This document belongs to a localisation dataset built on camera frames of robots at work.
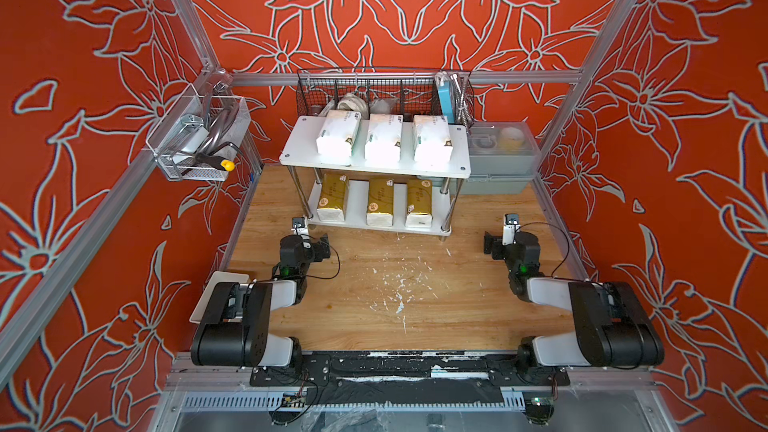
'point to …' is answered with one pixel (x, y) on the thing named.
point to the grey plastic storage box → (504, 159)
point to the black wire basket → (381, 91)
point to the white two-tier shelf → (378, 174)
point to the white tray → (216, 277)
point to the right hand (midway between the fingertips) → (499, 229)
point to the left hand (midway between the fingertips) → (311, 234)
